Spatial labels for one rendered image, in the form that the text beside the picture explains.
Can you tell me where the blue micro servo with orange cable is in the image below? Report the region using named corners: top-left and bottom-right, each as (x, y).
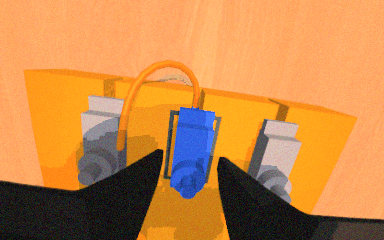
top-left (116, 60), bottom-right (215, 199)

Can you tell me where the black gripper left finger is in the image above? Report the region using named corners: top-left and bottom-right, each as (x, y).
top-left (0, 149), bottom-right (164, 240)

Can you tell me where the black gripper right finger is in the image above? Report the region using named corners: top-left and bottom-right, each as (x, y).
top-left (217, 157), bottom-right (384, 240)

